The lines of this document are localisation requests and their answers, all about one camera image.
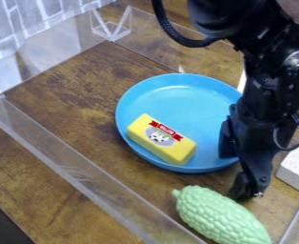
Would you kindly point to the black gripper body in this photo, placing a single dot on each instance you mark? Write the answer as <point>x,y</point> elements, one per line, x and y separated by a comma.
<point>261,139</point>

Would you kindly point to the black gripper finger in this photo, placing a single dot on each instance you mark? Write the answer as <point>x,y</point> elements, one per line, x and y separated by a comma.
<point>227,145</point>
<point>246,188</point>

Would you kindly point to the green bitter melon toy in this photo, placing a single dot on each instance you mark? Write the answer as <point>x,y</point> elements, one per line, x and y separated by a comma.
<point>218,217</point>

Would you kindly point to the blue round tray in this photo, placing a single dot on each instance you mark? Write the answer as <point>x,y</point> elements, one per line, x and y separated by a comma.
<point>191,103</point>

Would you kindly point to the yellow butter brick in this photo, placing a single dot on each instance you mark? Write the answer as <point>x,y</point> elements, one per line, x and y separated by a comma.
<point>162,140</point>

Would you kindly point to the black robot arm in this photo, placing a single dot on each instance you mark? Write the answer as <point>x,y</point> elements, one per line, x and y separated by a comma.
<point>265,117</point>

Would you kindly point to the white patterned curtain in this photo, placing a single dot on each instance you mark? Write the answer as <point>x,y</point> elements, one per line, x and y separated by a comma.
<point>27,17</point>

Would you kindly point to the clear acrylic enclosure wall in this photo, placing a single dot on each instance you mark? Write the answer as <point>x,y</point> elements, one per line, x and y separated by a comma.
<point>75,187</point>

